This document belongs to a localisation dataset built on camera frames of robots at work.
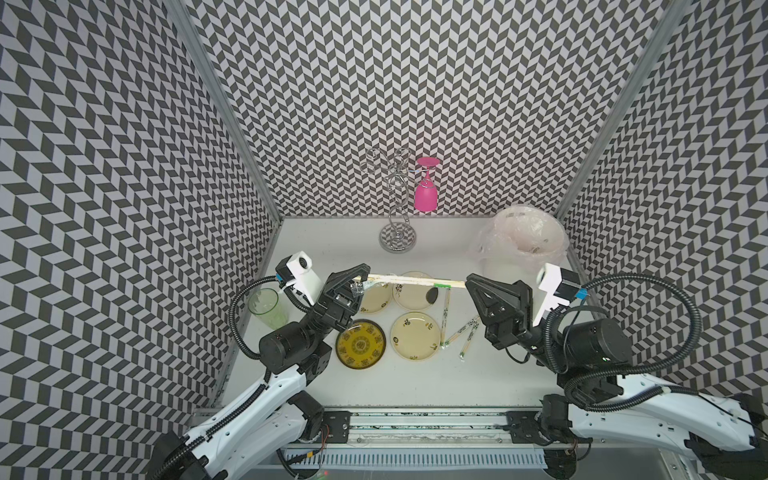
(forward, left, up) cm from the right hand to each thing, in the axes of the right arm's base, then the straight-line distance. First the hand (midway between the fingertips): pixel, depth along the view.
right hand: (466, 286), depth 45 cm
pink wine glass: (+52, +2, -26) cm, 58 cm away
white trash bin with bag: (+28, -21, -23) cm, 42 cm away
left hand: (+1, +15, +1) cm, 15 cm away
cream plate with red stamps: (+11, +6, -45) cm, 47 cm away
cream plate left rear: (+23, +18, -44) cm, 52 cm away
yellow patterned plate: (+8, +22, -46) cm, 52 cm away
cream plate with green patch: (+24, +7, -46) cm, 52 cm away
